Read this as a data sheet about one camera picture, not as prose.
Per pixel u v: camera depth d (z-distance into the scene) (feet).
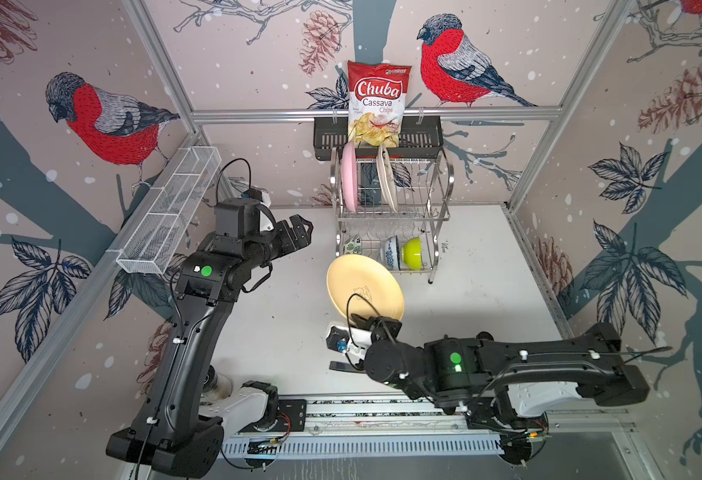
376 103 2.74
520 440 2.29
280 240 1.85
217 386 2.35
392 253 2.95
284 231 1.83
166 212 2.56
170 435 1.16
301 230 1.88
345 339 1.56
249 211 1.51
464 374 1.35
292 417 2.40
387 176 2.86
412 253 3.03
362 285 2.24
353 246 3.22
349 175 2.29
